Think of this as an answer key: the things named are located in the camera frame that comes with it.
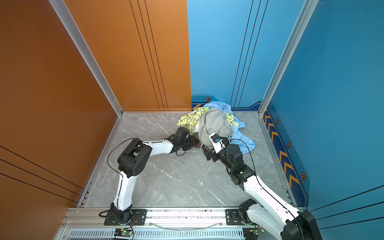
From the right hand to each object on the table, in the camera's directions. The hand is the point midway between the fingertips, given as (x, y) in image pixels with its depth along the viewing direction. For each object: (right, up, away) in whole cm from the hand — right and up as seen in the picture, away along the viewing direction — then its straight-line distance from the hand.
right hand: (209, 141), depth 78 cm
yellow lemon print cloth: (-11, +12, +28) cm, 33 cm away
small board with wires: (+22, -41, -8) cm, 47 cm away
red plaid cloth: (-6, -3, +18) cm, 19 cm away
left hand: (-5, -2, +22) cm, 22 cm away
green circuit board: (-42, -43, -7) cm, 61 cm away
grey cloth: (+4, +11, +14) cm, 18 cm away
